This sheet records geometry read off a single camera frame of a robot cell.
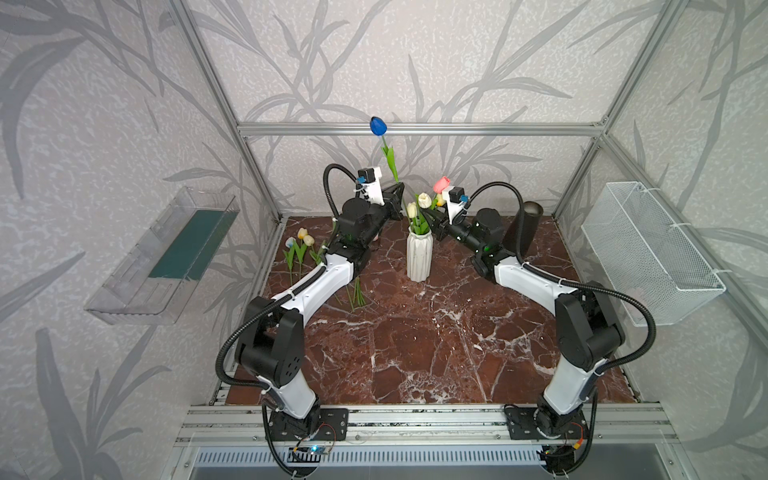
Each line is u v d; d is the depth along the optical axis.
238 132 0.94
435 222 0.75
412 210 0.81
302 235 1.12
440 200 0.75
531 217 0.94
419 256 0.91
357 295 0.96
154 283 0.63
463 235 0.74
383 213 0.72
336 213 0.60
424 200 0.74
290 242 1.09
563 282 0.53
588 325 0.48
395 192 0.75
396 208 0.69
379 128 0.67
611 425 0.75
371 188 0.68
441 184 0.71
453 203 0.70
